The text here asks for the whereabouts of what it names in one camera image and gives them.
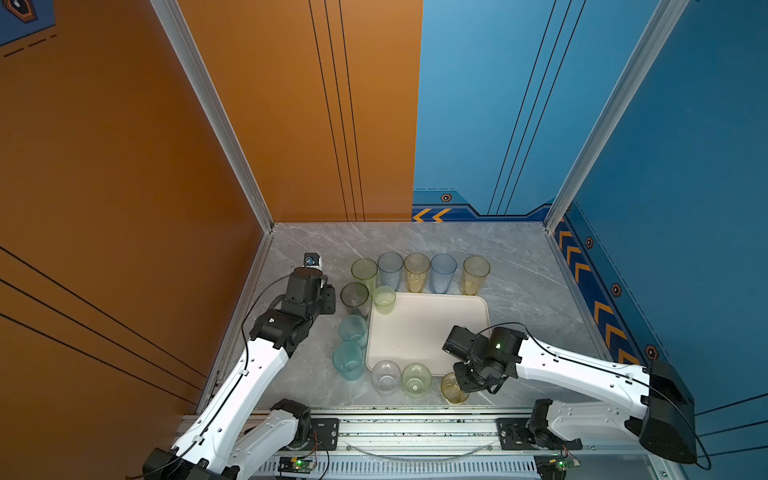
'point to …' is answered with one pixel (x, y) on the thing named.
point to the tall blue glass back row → (443, 267)
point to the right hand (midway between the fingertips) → (460, 388)
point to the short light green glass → (416, 379)
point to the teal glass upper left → (353, 328)
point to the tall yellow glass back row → (416, 266)
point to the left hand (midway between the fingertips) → (325, 285)
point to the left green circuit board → (292, 464)
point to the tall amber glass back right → (474, 273)
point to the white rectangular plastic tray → (415, 331)
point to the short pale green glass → (384, 299)
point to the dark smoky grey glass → (354, 294)
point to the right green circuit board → (554, 466)
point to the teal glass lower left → (348, 359)
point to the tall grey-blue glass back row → (390, 265)
